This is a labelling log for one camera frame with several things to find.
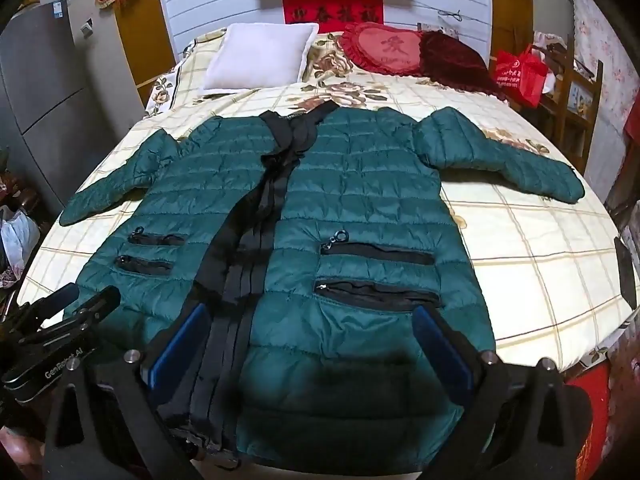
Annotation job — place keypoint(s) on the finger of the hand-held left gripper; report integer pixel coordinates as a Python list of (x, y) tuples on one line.
[(92, 305), (55, 299)]

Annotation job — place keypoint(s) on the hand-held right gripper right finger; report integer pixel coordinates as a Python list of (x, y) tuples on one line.
[(442, 352)]

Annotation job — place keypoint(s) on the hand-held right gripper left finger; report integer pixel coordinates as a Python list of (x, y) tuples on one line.
[(181, 342)]

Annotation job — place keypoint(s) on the dark green puffer jacket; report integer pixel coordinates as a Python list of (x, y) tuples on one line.
[(360, 200)]

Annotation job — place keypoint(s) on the white plastic bag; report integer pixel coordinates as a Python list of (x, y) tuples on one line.
[(17, 237)]

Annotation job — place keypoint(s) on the bed with floral checked sheet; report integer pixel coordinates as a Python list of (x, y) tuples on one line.
[(525, 240)]

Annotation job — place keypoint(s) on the grey wardrobe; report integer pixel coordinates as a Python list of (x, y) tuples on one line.
[(45, 90)]

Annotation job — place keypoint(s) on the yellow wooden door panel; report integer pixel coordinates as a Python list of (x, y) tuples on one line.
[(147, 40), (512, 5)]

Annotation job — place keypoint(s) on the wooden chair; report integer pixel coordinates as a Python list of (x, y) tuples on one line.
[(582, 105)]

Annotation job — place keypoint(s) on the red shopping bag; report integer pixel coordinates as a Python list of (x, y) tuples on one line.
[(522, 77)]

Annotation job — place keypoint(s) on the dark red velvet cushion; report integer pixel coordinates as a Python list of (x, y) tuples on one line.
[(457, 62)]

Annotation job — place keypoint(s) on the white square pillow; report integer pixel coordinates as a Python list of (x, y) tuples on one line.
[(260, 57)]

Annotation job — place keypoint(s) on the red heart-shaped pillow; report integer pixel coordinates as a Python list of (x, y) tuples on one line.
[(385, 50)]

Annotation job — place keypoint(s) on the floral curtain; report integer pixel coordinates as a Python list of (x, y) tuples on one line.
[(607, 45)]

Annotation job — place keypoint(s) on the white wall switch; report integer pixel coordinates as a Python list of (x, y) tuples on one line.
[(87, 28)]

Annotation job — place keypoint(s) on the red wall banner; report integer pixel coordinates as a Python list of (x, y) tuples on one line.
[(332, 10)]

